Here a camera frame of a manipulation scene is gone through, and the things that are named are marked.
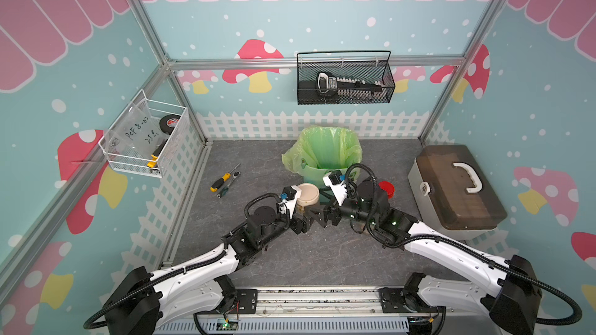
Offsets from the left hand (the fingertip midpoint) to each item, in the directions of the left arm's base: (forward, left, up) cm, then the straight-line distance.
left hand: (311, 206), depth 75 cm
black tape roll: (+24, +50, +14) cm, 57 cm away
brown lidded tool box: (+11, -55, -10) cm, 57 cm away
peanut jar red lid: (+12, -29, -6) cm, 32 cm away
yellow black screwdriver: (+21, +41, -18) cm, 49 cm away
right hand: (-1, -1, +5) cm, 5 cm away
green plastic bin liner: (+27, -5, 0) cm, 27 cm away
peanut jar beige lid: (-1, 0, +7) cm, 8 cm away
